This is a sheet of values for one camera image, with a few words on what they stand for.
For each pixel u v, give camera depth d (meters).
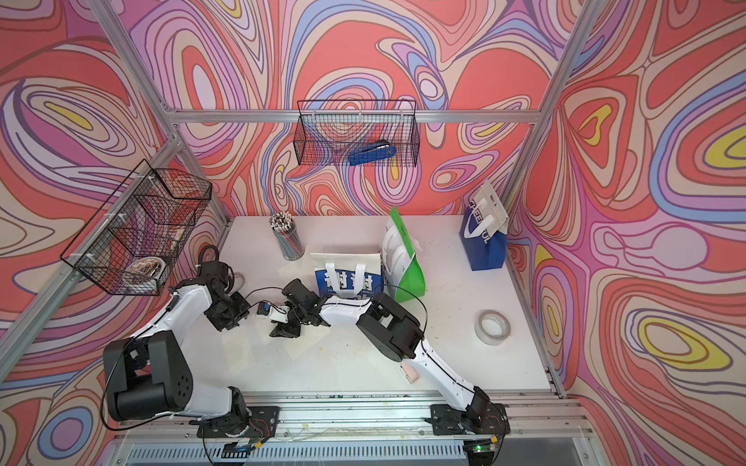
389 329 0.59
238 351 0.86
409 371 0.79
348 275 0.82
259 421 0.74
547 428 0.76
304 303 0.77
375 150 0.88
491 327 0.90
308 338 0.88
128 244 0.75
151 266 0.71
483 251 0.96
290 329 0.83
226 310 0.73
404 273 0.82
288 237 0.98
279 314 0.80
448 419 0.73
